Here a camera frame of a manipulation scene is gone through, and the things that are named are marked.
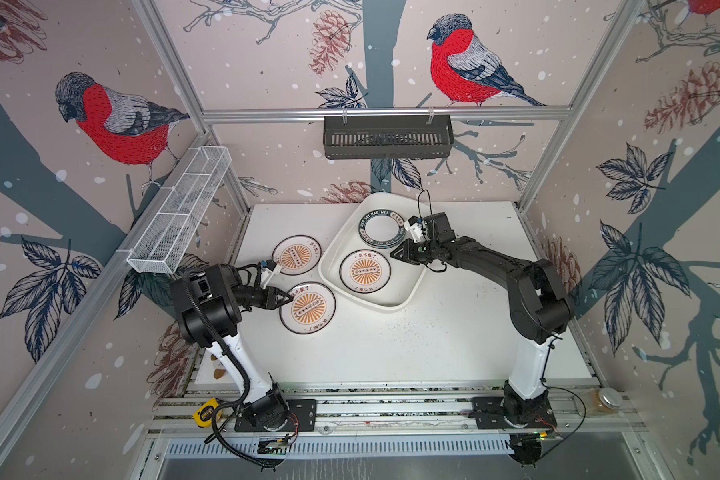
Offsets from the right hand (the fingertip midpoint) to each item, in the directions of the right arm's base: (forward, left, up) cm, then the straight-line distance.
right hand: (392, 257), depth 93 cm
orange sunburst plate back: (+7, +35, -9) cm, 36 cm away
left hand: (-12, +35, -8) cm, 38 cm away
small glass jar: (-38, -48, -3) cm, 62 cm away
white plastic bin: (-4, -5, -8) cm, 10 cm away
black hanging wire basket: (+38, +2, +19) cm, 43 cm away
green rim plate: (+20, +4, -9) cm, 22 cm away
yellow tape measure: (-42, +45, -7) cm, 62 cm away
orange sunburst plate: (-14, +25, -9) cm, 31 cm away
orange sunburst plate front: (0, +9, -9) cm, 13 cm away
